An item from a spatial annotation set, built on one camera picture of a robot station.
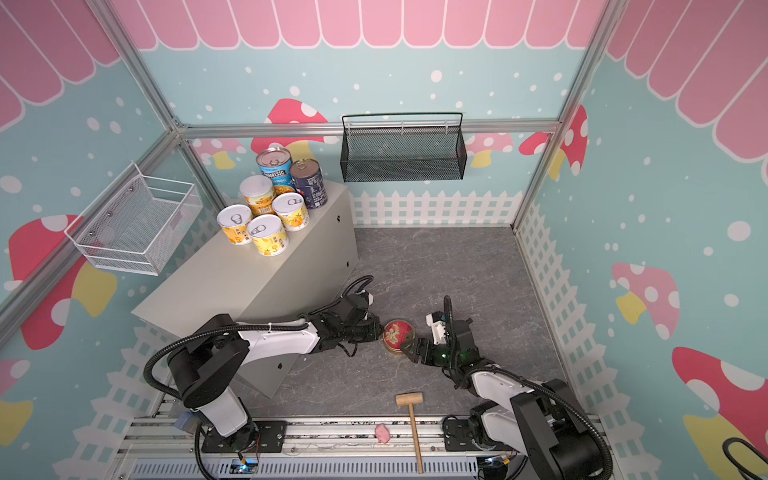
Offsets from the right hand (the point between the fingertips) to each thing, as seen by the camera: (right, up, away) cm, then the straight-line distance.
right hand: (407, 347), depth 86 cm
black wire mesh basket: (0, +61, +9) cm, 62 cm away
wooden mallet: (0, -11, -8) cm, 14 cm away
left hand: (-7, +3, +3) cm, 8 cm away
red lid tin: (-3, +3, +3) cm, 5 cm away
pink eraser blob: (-7, -18, -12) cm, 23 cm away
